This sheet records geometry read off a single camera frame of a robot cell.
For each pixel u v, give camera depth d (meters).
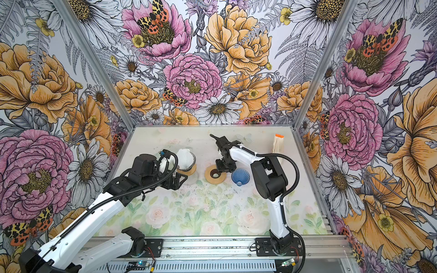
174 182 0.67
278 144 1.02
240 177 0.91
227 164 0.85
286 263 0.72
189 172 0.85
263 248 0.74
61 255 0.39
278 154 0.53
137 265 0.71
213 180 0.94
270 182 0.55
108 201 0.47
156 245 0.75
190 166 0.81
